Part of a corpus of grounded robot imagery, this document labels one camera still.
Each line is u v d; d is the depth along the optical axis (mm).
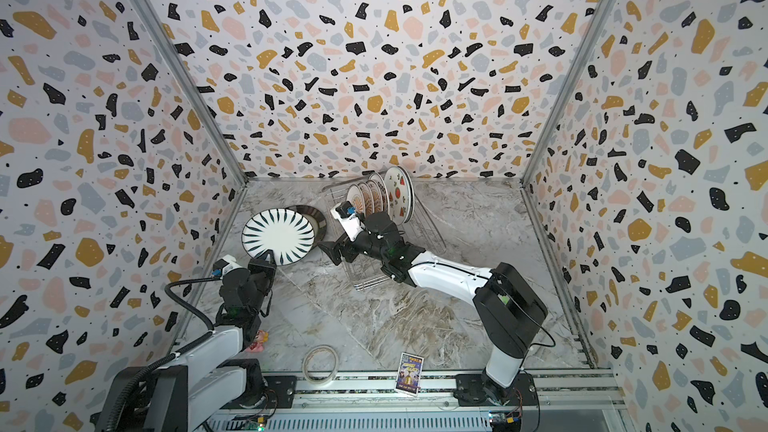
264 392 725
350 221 683
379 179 1008
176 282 675
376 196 953
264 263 799
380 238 614
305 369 763
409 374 759
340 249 704
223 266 747
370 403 731
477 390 735
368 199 978
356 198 1015
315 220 1069
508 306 473
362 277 948
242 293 645
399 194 1015
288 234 919
